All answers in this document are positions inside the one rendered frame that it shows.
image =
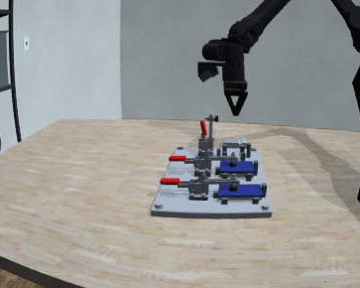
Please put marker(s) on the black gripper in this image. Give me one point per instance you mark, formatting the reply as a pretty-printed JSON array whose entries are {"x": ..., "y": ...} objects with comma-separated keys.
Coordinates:
[{"x": 231, "y": 90}]

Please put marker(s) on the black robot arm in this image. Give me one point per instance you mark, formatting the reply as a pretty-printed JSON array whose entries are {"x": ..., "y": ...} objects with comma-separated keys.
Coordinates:
[{"x": 252, "y": 28}]

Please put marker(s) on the grey toggle clamp with red handle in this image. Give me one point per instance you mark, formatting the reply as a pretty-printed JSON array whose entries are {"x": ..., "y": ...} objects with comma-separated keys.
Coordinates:
[{"x": 199, "y": 188}]

